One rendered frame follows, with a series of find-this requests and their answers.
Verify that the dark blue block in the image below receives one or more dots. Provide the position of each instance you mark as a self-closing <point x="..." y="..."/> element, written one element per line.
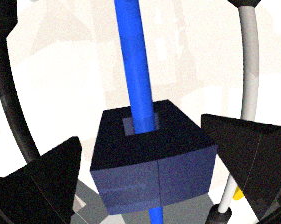
<point x="145" y="170"/>

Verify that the yellow short cylinder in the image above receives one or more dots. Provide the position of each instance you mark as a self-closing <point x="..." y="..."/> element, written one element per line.
<point x="237" y="194"/>

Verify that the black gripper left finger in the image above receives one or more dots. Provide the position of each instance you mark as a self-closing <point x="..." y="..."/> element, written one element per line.
<point x="42" y="191"/>

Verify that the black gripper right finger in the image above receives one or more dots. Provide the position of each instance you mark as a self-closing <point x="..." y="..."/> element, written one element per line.
<point x="252" y="153"/>

